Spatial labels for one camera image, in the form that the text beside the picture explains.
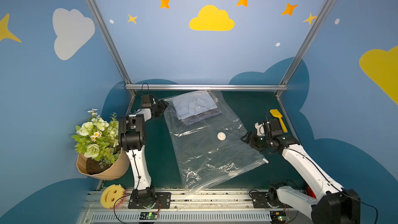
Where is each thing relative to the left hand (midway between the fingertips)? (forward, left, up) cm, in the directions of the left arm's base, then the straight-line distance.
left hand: (169, 104), depth 106 cm
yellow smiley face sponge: (-56, +18, -2) cm, 59 cm away
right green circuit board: (-62, -61, -6) cm, 87 cm away
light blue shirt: (+1, -15, 0) cm, 15 cm away
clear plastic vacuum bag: (-25, -29, -6) cm, 39 cm away
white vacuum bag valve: (-21, -36, -4) cm, 42 cm away
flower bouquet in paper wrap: (-40, +21, +22) cm, 50 cm away
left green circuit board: (-63, +1, -6) cm, 64 cm away
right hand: (-29, -48, +6) cm, 56 cm away
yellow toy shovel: (-1, -76, -5) cm, 76 cm away
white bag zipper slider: (-37, -60, -4) cm, 70 cm away
